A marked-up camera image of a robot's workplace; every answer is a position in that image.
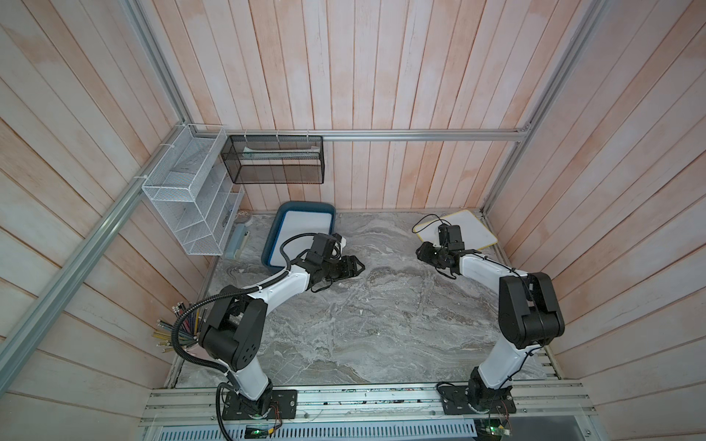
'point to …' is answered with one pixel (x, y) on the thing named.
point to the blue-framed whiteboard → (291, 234)
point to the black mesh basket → (275, 159)
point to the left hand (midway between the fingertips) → (358, 272)
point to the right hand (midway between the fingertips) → (420, 250)
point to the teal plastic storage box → (296, 218)
